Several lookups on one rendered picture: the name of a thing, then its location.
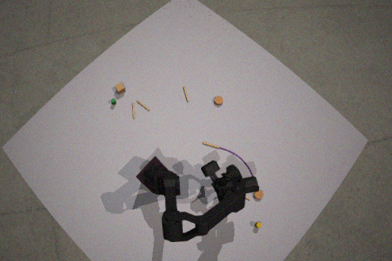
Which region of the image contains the round wooden button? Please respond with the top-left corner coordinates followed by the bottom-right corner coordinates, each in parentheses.
top-left (253, 190), bottom-right (263, 199)

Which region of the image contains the tan round disc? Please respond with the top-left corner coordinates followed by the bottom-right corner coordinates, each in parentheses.
top-left (215, 96), bottom-right (223, 105)

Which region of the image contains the small wooden block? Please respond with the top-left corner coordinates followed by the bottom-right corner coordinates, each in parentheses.
top-left (115, 82), bottom-right (126, 95)

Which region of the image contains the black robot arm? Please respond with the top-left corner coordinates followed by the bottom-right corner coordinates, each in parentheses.
top-left (142, 164), bottom-right (259, 242)

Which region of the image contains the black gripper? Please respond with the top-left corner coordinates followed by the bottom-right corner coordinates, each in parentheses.
top-left (201, 161), bottom-right (230, 202)

